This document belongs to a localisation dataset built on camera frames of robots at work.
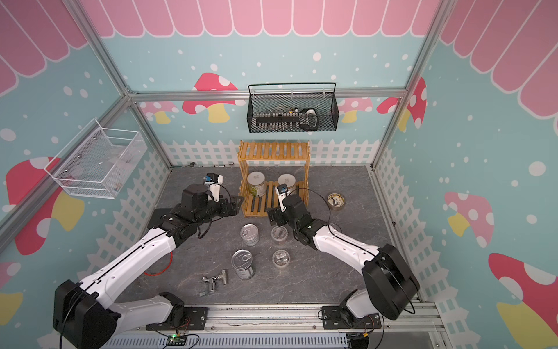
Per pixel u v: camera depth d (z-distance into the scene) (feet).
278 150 2.90
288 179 3.27
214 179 2.25
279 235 2.92
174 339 2.39
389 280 1.40
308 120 2.94
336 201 3.42
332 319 2.43
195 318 2.44
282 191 2.38
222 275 2.72
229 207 2.33
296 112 3.04
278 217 2.46
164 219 1.86
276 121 2.94
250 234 2.91
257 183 3.27
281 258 2.71
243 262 2.49
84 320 1.25
